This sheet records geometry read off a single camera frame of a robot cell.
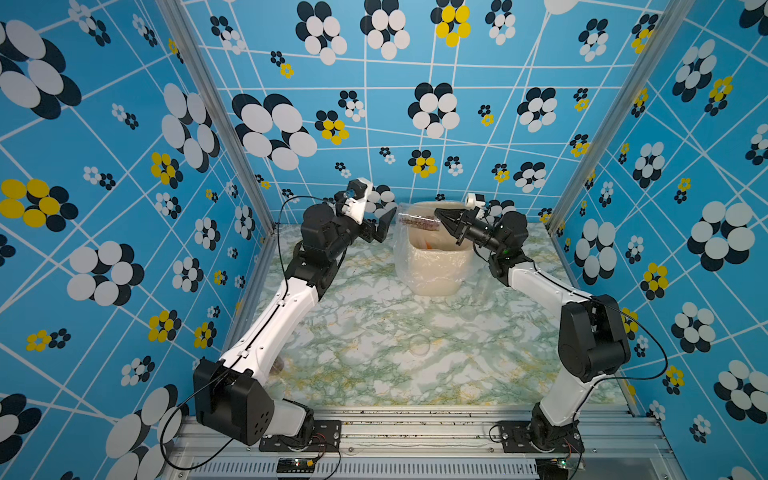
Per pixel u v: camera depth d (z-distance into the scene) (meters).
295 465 0.72
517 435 0.73
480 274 0.80
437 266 0.79
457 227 0.73
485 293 0.98
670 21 0.69
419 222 0.80
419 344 0.89
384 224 0.63
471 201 0.79
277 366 0.84
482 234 0.72
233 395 0.39
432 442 0.73
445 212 0.76
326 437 0.73
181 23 0.70
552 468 0.71
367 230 0.63
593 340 0.48
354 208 0.61
